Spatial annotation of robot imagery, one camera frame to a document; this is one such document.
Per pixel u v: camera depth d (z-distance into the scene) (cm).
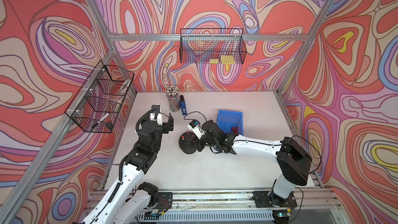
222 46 96
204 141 70
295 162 45
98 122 71
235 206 73
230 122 101
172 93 96
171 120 66
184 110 105
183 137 82
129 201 56
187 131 84
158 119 61
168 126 60
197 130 72
